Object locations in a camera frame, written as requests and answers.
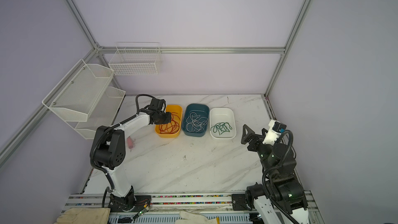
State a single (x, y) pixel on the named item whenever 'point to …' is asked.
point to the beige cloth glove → (84, 215)
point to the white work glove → (189, 218)
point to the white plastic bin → (219, 114)
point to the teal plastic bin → (202, 110)
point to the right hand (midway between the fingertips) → (252, 126)
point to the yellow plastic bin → (176, 108)
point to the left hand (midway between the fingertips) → (168, 119)
